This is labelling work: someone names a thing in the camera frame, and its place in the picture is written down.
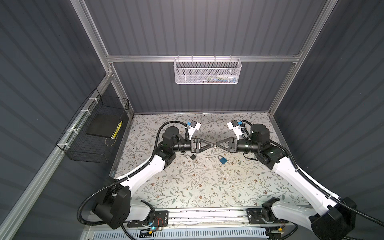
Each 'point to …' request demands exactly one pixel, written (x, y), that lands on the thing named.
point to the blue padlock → (222, 160)
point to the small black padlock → (193, 156)
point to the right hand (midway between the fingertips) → (218, 146)
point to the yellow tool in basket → (117, 130)
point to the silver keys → (215, 146)
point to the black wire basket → (91, 135)
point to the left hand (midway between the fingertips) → (212, 146)
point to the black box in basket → (104, 125)
